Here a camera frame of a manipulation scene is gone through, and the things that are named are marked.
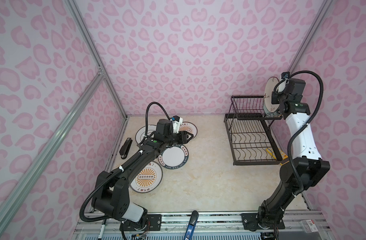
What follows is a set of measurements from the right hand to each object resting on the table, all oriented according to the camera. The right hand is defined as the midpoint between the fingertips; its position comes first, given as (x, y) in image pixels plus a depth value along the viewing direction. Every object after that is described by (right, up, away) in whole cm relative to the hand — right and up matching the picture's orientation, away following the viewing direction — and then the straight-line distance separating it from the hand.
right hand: (283, 88), depth 77 cm
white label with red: (+9, -67, -7) cm, 67 cm away
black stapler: (-90, -34, +21) cm, 99 cm away
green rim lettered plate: (-58, -40, +22) cm, 75 cm away
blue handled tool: (-48, -67, -9) cm, 83 cm away
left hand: (-47, -24, +2) cm, 53 cm away
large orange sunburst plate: (-72, -51, +11) cm, 89 cm away
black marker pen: (-90, -69, -6) cm, 113 cm away
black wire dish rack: (-7, -31, +24) cm, 40 cm away
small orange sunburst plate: (-48, -20, +36) cm, 63 cm away
